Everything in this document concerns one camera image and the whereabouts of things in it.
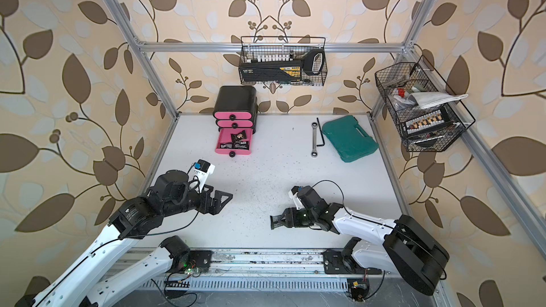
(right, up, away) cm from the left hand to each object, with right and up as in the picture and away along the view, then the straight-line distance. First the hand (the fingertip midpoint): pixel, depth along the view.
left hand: (222, 192), depth 68 cm
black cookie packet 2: (0, +13, +37) cm, 39 cm away
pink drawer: (-4, +24, +36) cm, 44 cm away
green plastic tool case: (+53, +16, +37) cm, 67 cm away
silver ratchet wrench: (+36, +9, +37) cm, 52 cm away
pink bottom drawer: (-10, +18, +40) cm, 45 cm away
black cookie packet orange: (-3, +17, +39) cm, 43 cm away
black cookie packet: (-6, +13, +37) cm, 40 cm away
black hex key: (+40, +13, +40) cm, 58 cm away
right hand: (+21, -15, +15) cm, 29 cm away
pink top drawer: (-4, +28, +33) cm, 44 cm away
